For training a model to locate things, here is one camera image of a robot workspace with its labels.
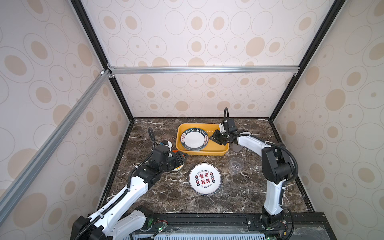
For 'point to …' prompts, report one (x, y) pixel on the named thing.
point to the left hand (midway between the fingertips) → (189, 155)
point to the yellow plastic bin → (213, 148)
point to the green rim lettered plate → (194, 139)
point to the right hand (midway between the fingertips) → (210, 137)
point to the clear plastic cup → (236, 164)
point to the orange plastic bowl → (181, 167)
